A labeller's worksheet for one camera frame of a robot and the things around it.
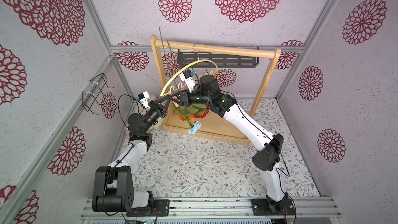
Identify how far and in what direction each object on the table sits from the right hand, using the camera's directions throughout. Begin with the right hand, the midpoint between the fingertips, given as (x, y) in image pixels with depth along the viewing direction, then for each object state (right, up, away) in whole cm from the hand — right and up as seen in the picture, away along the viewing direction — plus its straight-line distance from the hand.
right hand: (170, 95), depth 68 cm
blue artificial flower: (+10, -14, -1) cm, 17 cm away
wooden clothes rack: (+24, -17, +32) cm, 44 cm away
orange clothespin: (+25, +19, +42) cm, 52 cm away
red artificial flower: (+15, -8, +19) cm, 26 cm away
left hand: (0, 0, +3) cm, 3 cm away
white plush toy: (-14, -16, +33) cm, 39 cm away
